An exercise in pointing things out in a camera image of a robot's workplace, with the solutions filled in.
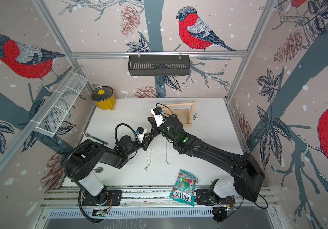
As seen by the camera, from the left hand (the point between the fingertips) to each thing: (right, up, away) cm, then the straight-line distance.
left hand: (155, 133), depth 86 cm
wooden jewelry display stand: (+21, +13, +25) cm, 35 cm away
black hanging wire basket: (+1, +49, +21) cm, 53 cm away
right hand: (-2, +11, -13) cm, 17 cm away
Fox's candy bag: (+17, -28, -13) cm, 35 cm away
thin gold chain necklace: (+7, -14, +4) cm, 16 cm away
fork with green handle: (-50, -4, +14) cm, 52 cm away
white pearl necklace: (-4, -19, 0) cm, 20 cm away
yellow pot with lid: (-42, +24, +21) cm, 53 cm away
